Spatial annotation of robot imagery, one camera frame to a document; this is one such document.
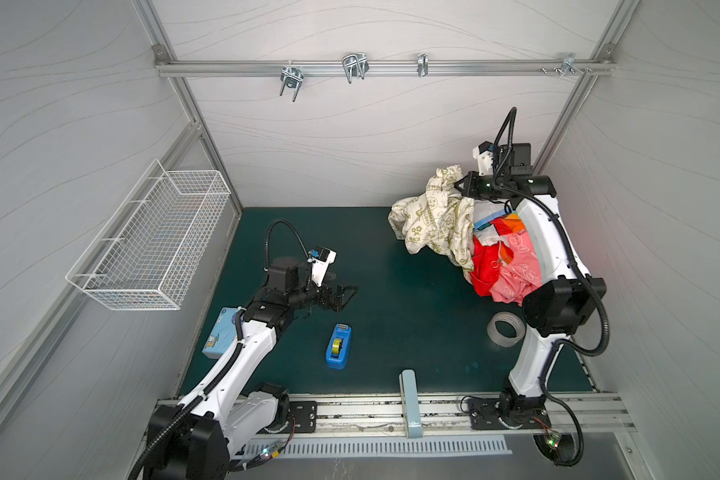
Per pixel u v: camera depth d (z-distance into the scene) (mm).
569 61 765
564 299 492
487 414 733
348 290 703
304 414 736
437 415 751
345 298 714
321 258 677
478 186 740
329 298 685
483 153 742
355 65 765
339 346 803
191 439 374
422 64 784
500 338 847
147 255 685
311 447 702
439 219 801
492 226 929
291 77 793
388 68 786
